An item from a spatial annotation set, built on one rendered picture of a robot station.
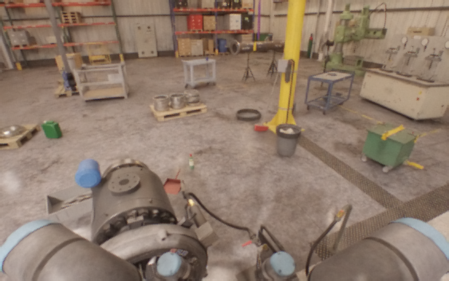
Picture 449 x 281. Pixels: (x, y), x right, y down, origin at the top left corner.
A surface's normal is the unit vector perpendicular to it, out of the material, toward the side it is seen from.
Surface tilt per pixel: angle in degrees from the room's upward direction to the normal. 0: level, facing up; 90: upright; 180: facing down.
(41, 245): 5
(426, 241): 15
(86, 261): 29
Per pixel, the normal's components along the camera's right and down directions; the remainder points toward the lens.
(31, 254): -0.18, -0.62
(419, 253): 0.16, -0.62
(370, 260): -0.48, -0.74
